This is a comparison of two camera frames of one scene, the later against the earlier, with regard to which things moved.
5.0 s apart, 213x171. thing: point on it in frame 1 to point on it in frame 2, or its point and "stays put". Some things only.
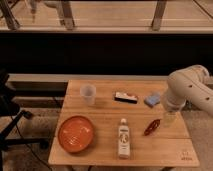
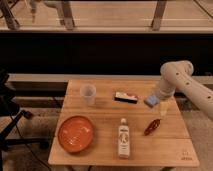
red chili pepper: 154,125 stays put
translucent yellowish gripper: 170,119 to 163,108
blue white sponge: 152,100 stays put
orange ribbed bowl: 76,134 stays put
